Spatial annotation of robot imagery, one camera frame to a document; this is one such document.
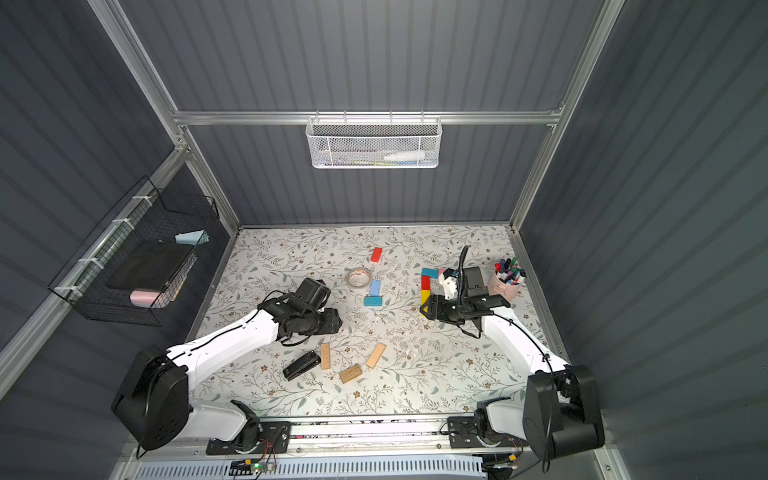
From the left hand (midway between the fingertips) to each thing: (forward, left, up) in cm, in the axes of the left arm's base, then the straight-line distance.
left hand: (338, 327), depth 84 cm
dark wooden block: (-11, -4, -7) cm, 13 cm away
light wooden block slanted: (-5, -11, -8) cm, 14 cm away
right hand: (+3, -26, +2) cm, 27 cm away
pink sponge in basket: (-3, +40, +21) cm, 46 cm away
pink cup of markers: (+13, -51, +4) cm, 53 cm away
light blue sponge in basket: (+18, +39, +19) cm, 47 cm away
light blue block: (+18, -10, -8) cm, 22 cm away
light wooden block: (-6, +4, -7) cm, 10 cm away
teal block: (+13, -9, -8) cm, 18 cm away
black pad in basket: (+5, +42, +23) cm, 49 cm away
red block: (+34, -10, -7) cm, 36 cm away
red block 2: (+19, -27, -6) cm, 34 cm away
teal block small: (+24, -29, -7) cm, 39 cm away
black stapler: (-9, +10, -5) cm, 15 cm away
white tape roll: (+23, -4, -8) cm, 25 cm away
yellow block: (+16, -27, -8) cm, 32 cm away
